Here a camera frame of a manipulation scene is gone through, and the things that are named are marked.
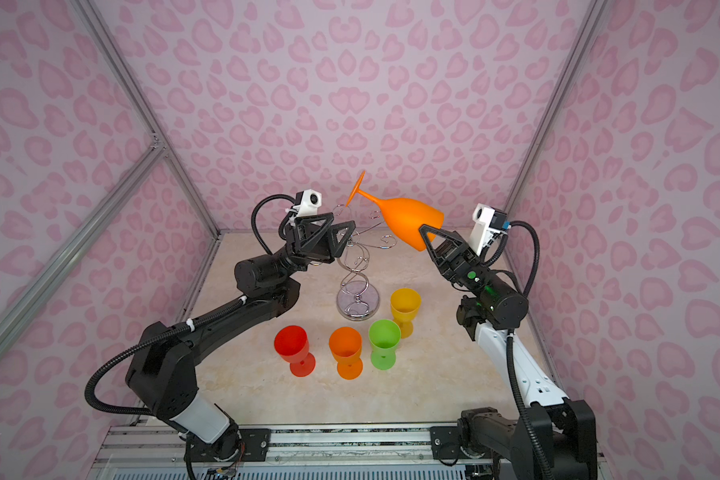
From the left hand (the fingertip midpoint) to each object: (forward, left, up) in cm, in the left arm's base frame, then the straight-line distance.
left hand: (337, 230), depth 49 cm
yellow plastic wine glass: (+12, -16, -46) cm, 50 cm away
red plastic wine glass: (-4, +14, -36) cm, 39 cm away
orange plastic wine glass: (-2, +2, -40) cm, 40 cm away
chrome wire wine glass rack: (+17, -1, -50) cm, 53 cm away
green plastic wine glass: (+1, -8, -42) cm, 43 cm away
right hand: (+1, -14, -3) cm, 14 cm away
